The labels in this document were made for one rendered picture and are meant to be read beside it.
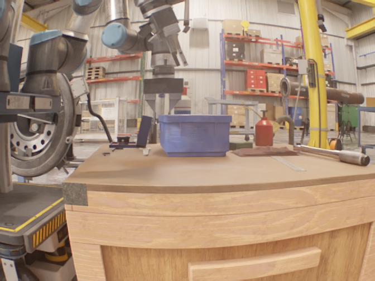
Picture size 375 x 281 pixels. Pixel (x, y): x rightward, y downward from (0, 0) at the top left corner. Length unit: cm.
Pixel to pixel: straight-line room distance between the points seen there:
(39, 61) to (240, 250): 95
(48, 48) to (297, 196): 100
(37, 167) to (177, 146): 130
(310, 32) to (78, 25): 394
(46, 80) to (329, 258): 110
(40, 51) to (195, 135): 66
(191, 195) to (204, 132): 49
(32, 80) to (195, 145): 65
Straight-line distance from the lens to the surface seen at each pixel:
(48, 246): 109
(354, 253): 97
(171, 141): 120
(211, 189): 74
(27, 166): 234
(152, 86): 132
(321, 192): 83
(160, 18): 84
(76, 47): 152
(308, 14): 514
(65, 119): 224
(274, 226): 80
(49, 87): 136
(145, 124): 152
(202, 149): 121
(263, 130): 163
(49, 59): 138
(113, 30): 125
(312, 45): 503
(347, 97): 977
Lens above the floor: 60
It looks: 4 degrees down
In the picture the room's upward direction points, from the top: straight up
